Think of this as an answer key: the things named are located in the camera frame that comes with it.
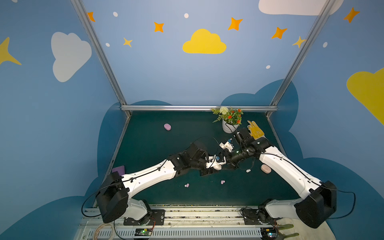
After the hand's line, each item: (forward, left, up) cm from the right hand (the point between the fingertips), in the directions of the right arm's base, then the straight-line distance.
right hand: (217, 164), depth 72 cm
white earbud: (+6, -22, -20) cm, 30 cm away
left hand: (0, -1, -2) cm, 2 cm away
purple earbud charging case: (+37, +34, -18) cm, 53 cm away
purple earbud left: (-5, +15, -19) cm, 25 cm away
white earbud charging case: (-2, 0, 0) cm, 2 cm away
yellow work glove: (+39, -33, -21) cm, 55 cm away
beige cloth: (-24, -43, -19) cm, 53 cm away
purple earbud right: (-2, -5, -20) cm, 21 cm away
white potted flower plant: (+38, -12, -7) cm, 40 cm away
